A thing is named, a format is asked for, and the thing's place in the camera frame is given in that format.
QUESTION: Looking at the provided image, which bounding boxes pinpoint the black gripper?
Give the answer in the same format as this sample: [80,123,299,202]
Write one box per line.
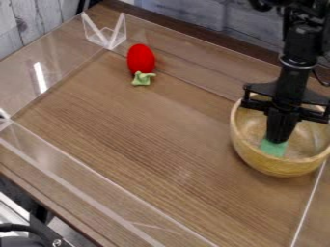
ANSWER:
[240,80,330,144]

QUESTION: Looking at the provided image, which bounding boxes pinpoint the green stick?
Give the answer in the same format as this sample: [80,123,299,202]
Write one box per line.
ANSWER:
[259,139,287,157]

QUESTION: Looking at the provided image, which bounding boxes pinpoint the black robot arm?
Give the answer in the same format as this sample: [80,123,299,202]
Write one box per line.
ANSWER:
[240,0,330,144]

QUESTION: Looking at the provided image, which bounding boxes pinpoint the light wooden bowl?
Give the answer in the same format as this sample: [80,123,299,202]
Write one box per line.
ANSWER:
[230,100,330,178]

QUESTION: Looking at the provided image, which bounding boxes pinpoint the red plush strawberry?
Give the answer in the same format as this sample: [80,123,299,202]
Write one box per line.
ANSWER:
[127,43,156,86]

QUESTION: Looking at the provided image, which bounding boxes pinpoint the black metal table clamp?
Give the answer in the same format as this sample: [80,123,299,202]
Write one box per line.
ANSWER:
[28,215,67,247]

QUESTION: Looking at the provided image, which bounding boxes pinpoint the clear acrylic tray wall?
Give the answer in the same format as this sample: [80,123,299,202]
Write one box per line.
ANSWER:
[0,109,218,247]

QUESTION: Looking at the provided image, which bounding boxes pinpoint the clear acrylic corner bracket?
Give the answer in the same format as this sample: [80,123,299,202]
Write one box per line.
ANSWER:
[81,13,127,50]

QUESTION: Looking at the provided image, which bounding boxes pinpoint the black cable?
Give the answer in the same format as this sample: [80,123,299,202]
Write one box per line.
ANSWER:
[0,223,53,247]

